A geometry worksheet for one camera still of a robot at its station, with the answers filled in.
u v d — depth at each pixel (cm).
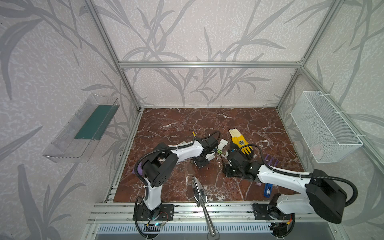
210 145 74
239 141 99
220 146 99
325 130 65
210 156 83
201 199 78
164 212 73
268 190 78
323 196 42
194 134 105
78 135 64
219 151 95
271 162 91
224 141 102
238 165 66
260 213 73
